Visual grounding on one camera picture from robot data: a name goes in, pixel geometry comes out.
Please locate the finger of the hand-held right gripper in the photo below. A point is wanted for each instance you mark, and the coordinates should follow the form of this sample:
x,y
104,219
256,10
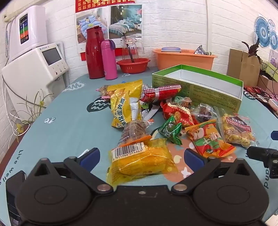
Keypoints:
x,y
275,135
262,156

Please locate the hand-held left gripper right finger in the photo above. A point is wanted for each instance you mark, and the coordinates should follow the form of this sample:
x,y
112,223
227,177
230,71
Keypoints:
x,y
192,158

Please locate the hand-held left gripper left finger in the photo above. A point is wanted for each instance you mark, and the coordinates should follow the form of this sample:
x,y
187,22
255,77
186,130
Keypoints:
x,y
91,156

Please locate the clear dark dates packet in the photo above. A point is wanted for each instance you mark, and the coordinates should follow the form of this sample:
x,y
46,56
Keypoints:
x,y
204,114

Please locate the red snack packet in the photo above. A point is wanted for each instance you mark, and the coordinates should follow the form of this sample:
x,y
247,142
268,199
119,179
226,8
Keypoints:
x,y
176,113

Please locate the yellow corn packet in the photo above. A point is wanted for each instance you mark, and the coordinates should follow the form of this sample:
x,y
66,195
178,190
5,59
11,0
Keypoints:
x,y
141,163

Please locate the clear brown pastry packet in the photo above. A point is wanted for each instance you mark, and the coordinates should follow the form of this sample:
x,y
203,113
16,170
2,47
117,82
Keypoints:
x,y
134,130

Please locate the yellow cake packet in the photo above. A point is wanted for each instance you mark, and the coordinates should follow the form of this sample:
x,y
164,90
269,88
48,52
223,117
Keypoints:
x,y
121,104

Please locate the green cardboard box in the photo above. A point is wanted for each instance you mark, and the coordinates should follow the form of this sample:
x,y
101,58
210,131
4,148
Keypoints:
x,y
195,91

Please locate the red striped sausage packet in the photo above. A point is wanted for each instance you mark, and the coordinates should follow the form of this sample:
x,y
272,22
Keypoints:
x,y
160,93

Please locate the orange green snack packet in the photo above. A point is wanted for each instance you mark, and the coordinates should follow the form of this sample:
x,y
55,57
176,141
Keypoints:
x,y
208,141

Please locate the white power strip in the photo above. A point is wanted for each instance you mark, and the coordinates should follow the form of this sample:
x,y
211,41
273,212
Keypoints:
x,y
273,101

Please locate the clear popcorn packet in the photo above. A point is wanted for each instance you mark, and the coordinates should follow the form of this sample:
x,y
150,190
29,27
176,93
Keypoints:
x,y
236,132

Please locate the small green snack packet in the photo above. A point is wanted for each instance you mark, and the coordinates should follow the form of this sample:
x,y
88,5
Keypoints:
x,y
169,130

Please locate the teal printed tablecloth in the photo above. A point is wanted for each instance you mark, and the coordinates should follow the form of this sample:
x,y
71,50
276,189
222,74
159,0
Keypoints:
x,y
65,130

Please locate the red plaid cloth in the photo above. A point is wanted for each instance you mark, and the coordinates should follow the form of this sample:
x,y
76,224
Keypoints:
x,y
258,93

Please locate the small cardboard box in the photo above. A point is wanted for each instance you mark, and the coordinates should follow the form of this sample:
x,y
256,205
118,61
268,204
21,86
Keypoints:
x,y
266,83

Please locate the green brown snack packet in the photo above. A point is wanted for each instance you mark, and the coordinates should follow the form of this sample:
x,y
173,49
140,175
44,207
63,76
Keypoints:
x,y
183,101

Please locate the white green snack packet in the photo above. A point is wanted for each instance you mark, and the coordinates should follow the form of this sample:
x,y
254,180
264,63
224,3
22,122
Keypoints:
x,y
148,110

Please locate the green white box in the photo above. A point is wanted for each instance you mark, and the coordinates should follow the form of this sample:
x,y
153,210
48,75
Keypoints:
x,y
271,68

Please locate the clear nut packet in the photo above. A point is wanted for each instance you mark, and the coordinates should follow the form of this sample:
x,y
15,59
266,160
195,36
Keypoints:
x,y
104,90

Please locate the grass plant in pot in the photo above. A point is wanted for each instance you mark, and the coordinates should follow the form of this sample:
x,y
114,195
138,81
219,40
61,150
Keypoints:
x,y
32,108

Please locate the large cardboard box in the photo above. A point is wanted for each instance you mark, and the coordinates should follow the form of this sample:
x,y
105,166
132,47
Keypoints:
x,y
241,67

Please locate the purple leaf plant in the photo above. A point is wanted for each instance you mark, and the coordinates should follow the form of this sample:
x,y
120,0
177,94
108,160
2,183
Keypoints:
x,y
253,47

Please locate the medium blue patterned plate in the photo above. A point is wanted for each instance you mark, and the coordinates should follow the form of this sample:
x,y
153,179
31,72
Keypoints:
x,y
274,40

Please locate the pink bottle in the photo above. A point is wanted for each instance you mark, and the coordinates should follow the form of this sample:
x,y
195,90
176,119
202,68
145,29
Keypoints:
x,y
109,63

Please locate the red plastic basket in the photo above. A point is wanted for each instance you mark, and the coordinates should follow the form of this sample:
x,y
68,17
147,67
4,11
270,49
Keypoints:
x,y
132,67

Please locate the orange plastic basin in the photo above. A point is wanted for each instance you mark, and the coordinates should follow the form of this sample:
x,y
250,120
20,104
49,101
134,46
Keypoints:
x,y
182,60

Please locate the red thermos jug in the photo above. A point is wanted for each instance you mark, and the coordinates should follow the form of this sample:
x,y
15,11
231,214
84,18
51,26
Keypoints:
x,y
94,56

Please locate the white machine with screen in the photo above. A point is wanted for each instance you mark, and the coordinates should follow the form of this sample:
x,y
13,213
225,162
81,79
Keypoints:
x,y
28,73

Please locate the large blue patterned plate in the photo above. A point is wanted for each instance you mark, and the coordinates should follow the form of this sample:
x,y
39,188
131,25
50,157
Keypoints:
x,y
262,31

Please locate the steel bowl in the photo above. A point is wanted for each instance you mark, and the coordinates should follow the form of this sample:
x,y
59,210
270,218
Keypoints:
x,y
199,50

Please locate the small blue patterned plate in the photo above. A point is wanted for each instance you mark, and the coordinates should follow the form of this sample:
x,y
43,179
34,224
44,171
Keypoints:
x,y
272,25

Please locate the bowl with blue lid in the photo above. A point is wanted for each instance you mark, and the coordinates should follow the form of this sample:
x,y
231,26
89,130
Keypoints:
x,y
170,50

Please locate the glass pitcher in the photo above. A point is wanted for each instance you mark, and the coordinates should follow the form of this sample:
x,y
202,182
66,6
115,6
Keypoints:
x,y
135,50

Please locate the white water purifier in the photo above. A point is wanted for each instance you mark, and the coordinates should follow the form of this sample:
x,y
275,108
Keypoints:
x,y
37,28

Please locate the white wall pipe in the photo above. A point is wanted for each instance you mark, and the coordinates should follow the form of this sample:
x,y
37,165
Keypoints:
x,y
207,32

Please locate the wall poster with bedding pictures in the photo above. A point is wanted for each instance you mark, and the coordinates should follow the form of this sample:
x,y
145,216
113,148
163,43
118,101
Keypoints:
x,y
126,19

